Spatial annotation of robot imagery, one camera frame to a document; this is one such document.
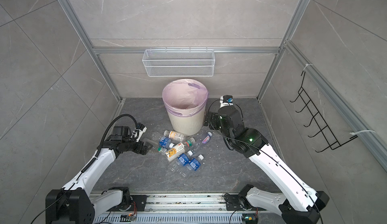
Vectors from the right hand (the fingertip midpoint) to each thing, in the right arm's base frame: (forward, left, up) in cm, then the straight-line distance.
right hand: (213, 112), depth 68 cm
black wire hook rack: (-14, -48, -2) cm, 50 cm away
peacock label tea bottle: (-7, +21, -27) cm, 35 cm away
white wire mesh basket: (+48, +32, -3) cm, 57 cm away
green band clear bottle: (-1, +34, -29) cm, 45 cm away
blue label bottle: (-14, +10, -28) cm, 33 cm away
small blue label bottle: (0, +27, -27) cm, 38 cm away
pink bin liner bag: (+29, +15, -18) cm, 37 cm away
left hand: (0, +39, -23) cm, 45 cm away
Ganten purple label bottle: (+3, +1, -29) cm, 29 cm away
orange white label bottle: (+5, +21, -28) cm, 36 cm away
